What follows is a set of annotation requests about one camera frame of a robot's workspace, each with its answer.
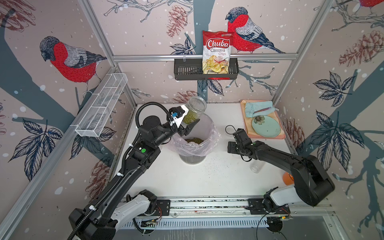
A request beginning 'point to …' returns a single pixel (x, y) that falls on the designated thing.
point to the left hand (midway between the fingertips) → (192, 109)
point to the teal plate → (266, 126)
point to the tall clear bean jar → (256, 165)
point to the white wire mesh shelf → (89, 126)
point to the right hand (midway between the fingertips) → (232, 146)
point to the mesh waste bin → (192, 160)
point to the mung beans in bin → (195, 139)
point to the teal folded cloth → (258, 108)
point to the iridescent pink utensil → (263, 109)
